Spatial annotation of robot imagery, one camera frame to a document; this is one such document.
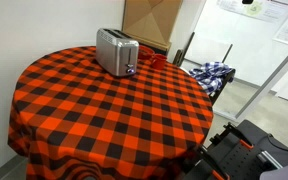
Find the silver two-slot toaster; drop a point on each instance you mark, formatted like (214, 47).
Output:
(114, 50)

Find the red cup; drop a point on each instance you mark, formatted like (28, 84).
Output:
(159, 62)

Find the red bowl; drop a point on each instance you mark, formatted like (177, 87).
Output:
(145, 53)

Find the red black checkered tablecloth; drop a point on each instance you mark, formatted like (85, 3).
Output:
(100, 116)

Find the blue white checkered cloth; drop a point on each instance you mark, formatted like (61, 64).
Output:
(210, 75)

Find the large cardboard box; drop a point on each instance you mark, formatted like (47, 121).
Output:
(150, 20)

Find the black chair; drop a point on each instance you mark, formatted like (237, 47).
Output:
(217, 95)

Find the black robot cart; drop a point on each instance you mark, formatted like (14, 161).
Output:
(237, 153)

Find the white metal pole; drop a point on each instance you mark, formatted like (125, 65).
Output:
(270, 80)

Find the wall poster with green graphic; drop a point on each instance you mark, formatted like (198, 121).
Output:
(260, 8)

